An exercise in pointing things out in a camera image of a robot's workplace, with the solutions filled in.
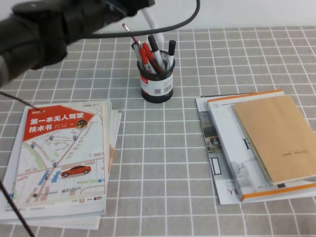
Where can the black cap white marker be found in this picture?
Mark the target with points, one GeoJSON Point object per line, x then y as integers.
{"type": "Point", "coordinates": [171, 52]}

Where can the red pencil with eraser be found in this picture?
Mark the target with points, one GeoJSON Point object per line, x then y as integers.
{"type": "Point", "coordinates": [133, 37]}

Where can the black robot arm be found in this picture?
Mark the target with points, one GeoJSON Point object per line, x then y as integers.
{"type": "Point", "coordinates": [36, 34]}

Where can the black cap grey marker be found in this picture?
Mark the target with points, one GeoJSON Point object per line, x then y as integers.
{"type": "Point", "coordinates": [156, 52]}

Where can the red ballpoint pen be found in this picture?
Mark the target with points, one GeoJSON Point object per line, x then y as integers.
{"type": "Point", "coordinates": [148, 58]}

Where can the white orange edged textbook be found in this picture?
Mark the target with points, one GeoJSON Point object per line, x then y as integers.
{"type": "Point", "coordinates": [246, 171]}

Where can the tan kraft notebook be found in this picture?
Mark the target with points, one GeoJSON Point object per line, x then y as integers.
{"type": "Point", "coordinates": [283, 141]}

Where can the orange map cover book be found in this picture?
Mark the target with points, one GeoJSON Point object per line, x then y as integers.
{"type": "Point", "coordinates": [62, 169]}

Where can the white magazine under textbook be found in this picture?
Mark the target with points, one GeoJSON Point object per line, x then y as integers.
{"type": "Point", "coordinates": [226, 188]}

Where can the black mesh pen holder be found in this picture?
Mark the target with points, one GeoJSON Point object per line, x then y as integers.
{"type": "Point", "coordinates": [156, 88]}

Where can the white books under map book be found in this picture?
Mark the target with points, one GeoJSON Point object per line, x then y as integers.
{"type": "Point", "coordinates": [85, 221]}

